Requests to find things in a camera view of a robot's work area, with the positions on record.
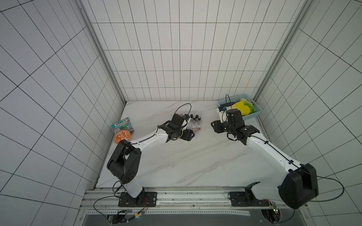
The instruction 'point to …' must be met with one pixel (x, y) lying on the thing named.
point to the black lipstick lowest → (194, 118)
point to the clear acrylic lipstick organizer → (192, 124)
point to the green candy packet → (124, 124)
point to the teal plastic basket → (228, 102)
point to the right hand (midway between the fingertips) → (209, 122)
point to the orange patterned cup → (121, 134)
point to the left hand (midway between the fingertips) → (186, 135)
